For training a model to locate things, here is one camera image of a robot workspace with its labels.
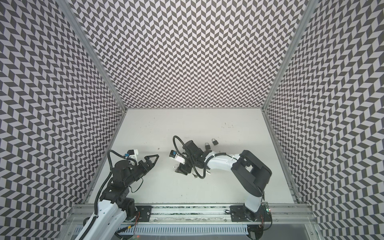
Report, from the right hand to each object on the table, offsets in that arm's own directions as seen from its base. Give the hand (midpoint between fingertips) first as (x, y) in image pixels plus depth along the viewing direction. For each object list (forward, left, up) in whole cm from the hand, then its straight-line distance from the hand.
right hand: (179, 168), depth 85 cm
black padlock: (+15, -17, -3) cm, 23 cm away
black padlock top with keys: (+18, -22, -3) cm, 29 cm away
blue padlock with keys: (+2, +4, -1) cm, 4 cm away
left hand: (+1, +11, +8) cm, 14 cm away
